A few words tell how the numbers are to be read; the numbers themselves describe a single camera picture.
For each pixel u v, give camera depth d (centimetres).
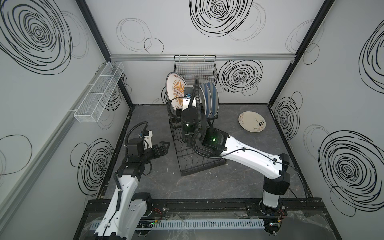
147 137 71
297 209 74
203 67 96
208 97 79
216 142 43
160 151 69
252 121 109
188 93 45
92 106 73
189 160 90
